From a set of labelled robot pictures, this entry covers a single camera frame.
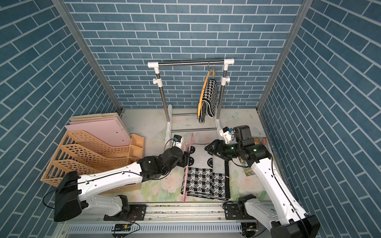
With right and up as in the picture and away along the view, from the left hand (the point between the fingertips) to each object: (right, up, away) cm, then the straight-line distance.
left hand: (191, 154), depth 76 cm
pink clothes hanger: (-2, -9, -1) cm, 10 cm away
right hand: (+10, +3, -6) cm, 12 cm away
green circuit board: (-34, -35, -4) cm, 49 cm away
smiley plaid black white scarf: (+9, -13, +4) cm, 17 cm away
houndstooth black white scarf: (+10, +26, +7) cm, 29 cm away
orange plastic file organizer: (-55, +2, -2) cm, 55 cm away
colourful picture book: (+34, -12, +13) cm, 38 cm away
